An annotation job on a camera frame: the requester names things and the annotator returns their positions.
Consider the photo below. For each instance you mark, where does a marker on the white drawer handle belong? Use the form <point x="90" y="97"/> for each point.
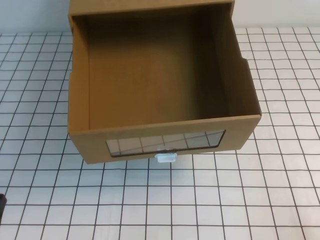
<point x="166" y="157"/>

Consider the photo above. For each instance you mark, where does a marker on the brown cardboard drawer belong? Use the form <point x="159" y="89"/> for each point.
<point x="159" y="81"/>

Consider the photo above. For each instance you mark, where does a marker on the brown cardboard upper shell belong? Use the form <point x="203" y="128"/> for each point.
<point x="93" y="7"/>

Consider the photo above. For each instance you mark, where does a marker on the black object at left edge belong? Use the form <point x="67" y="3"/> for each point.
<point x="3" y="201"/>

